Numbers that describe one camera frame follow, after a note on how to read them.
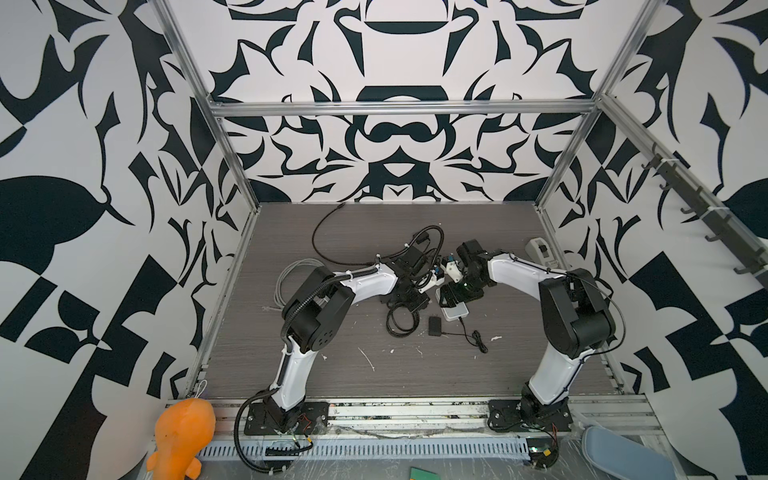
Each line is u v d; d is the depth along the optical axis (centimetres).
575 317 49
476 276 71
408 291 81
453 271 89
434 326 89
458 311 89
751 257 50
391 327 88
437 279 85
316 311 52
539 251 102
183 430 66
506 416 74
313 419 73
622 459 69
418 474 66
